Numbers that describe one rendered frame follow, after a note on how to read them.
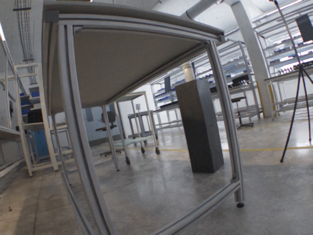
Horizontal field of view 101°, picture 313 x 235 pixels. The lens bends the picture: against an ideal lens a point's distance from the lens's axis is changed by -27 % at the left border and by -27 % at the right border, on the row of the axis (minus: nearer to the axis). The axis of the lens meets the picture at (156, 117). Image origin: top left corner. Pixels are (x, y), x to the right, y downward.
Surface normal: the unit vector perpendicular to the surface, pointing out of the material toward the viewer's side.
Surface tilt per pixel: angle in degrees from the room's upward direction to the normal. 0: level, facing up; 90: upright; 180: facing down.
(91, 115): 90
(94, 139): 90
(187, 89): 90
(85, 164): 90
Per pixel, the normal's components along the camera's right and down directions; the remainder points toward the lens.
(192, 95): -0.68, 0.15
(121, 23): 0.55, -0.13
